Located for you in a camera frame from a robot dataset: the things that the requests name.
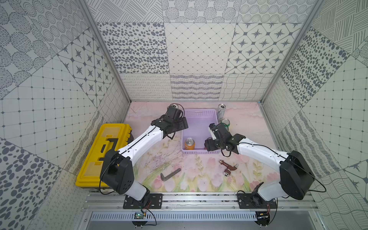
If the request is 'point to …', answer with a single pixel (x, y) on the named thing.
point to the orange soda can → (189, 143)
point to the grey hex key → (164, 178)
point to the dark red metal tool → (227, 172)
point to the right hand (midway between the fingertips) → (211, 144)
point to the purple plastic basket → (199, 120)
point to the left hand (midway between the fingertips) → (181, 121)
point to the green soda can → (226, 121)
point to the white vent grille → (176, 216)
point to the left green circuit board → (139, 215)
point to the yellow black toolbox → (110, 137)
